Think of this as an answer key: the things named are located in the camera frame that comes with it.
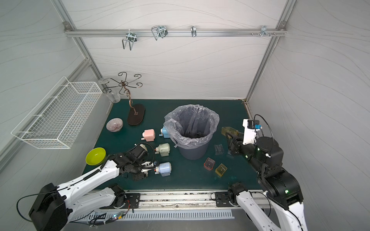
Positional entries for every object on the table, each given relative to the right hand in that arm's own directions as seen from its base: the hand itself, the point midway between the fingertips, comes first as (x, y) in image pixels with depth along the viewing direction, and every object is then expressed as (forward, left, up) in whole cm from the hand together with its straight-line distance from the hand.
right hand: (232, 132), depth 59 cm
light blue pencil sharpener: (-7, +32, -27) cm, 43 cm away
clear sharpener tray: (+9, 0, -35) cm, 36 cm away
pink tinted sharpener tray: (0, +7, -36) cm, 37 cm away
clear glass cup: (+34, +71, -2) cm, 79 cm away
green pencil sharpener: (+4, +34, -27) cm, 44 cm away
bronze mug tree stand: (+36, +62, -33) cm, 79 cm away
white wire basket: (+4, +83, -3) cm, 83 cm away
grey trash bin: (+5, +16, -35) cm, 39 cm away
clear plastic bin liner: (+17, +18, -21) cm, 32 cm away
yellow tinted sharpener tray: (-4, 0, -36) cm, 36 cm away
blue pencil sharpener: (+16, +36, -29) cm, 49 cm away
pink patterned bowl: (+24, +74, -32) cm, 84 cm away
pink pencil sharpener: (+15, +46, -30) cm, 57 cm away
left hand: (-7, +45, -33) cm, 56 cm away
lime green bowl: (0, +77, -33) cm, 84 cm away
